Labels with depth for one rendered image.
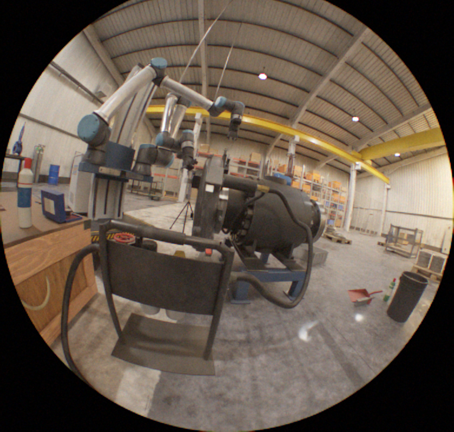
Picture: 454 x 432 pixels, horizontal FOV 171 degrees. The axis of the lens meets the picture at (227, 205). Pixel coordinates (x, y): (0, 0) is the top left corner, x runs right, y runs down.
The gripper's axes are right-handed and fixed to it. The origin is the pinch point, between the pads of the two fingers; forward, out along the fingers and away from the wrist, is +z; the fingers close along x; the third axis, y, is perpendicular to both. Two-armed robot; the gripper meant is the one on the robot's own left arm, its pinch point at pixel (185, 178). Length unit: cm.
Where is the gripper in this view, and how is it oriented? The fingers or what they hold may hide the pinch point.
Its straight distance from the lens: 96.8
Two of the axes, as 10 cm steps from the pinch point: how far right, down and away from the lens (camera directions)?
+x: 4.6, 1.6, 8.7
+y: 8.8, -2.2, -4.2
